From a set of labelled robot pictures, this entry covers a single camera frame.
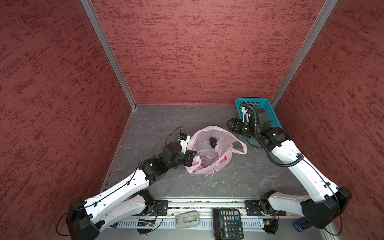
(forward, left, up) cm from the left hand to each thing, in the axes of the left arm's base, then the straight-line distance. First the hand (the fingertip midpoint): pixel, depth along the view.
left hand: (195, 156), depth 74 cm
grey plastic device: (-25, +3, -16) cm, 30 cm away
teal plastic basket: (+35, -54, -10) cm, 65 cm away
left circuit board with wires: (-26, +25, -20) cm, 41 cm away
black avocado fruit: (+17, -11, -13) cm, 24 cm away
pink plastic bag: (+6, -8, -18) cm, 20 cm away
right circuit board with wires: (-27, -37, -19) cm, 49 cm away
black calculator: (-27, -15, -15) cm, 34 cm away
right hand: (+12, -18, +9) cm, 23 cm away
